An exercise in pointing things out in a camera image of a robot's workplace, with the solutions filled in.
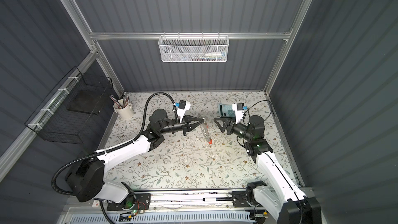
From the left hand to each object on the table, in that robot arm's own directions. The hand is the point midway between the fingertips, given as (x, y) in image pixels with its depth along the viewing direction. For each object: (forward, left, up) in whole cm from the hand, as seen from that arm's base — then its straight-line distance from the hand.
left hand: (204, 121), depth 70 cm
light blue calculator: (+26, -18, -26) cm, 41 cm away
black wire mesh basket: (+8, +64, -1) cm, 65 cm away
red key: (-7, -3, -8) cm, 11 cm away
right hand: (+2, -8, -3) cm, 8 cm away
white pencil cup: (+25, +48, -21) cm, 58 cm away
